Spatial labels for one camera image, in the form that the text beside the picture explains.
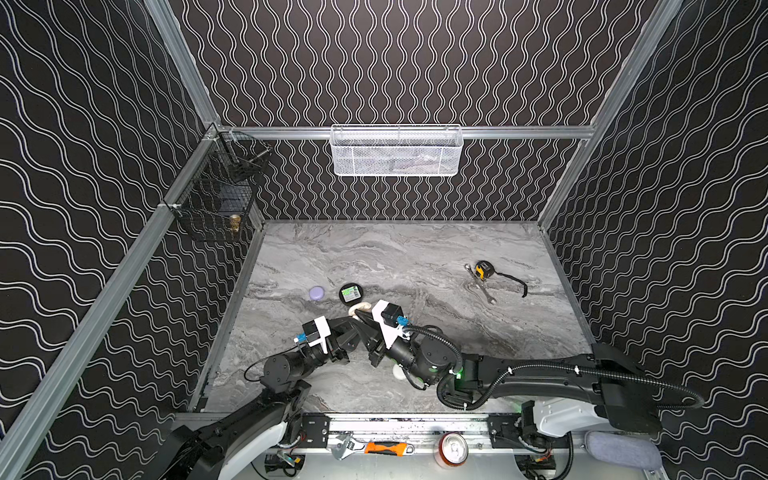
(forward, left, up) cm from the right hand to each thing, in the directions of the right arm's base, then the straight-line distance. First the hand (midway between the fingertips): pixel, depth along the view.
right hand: (356, 311), depth 62 cm
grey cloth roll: (-20, -65, -28) cm, 73 cm away
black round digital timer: (+22, +6, -28) cm, 36 cm away
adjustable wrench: (-20, +4, -30) cm, 36 cm away
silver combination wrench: (+28, -38, -31) cm, 56 cm away
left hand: (-2, -3, -2) cm, 4 cm away
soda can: (-22, -20, -19) cm, 35 cm away
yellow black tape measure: (+32, -40, -28) cm, 58 cm away
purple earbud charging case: (+24, +18, -29) cm, 42 cm away
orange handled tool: (-20, -7, -29) cm, 36 cm away
